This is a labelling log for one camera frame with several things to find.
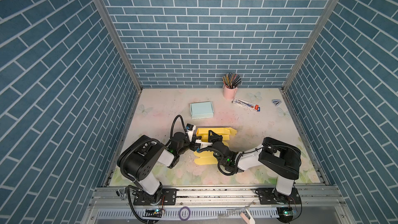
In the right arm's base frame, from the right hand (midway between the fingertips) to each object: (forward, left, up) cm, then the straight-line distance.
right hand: (211, 128), depth 86 cm
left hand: (-2, +6, -7) cm, 10 cm away
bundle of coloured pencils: (+40, -12, +2) cm, 42 cm away
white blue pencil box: (+29, -24, -11) cm, 39 cm away
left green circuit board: (-40, +24, -12) cm, 48 cm away
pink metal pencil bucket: (+33, -12, -5) cm, 35 cm away
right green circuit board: (-35, -37, -12) cm, 52 cm away
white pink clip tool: (-37, -19, -9) cm, 43 cm away
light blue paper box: (+19, +8, -8) cm, 22 cm away
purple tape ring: (-38, +7, -11) cm, 40 cm away
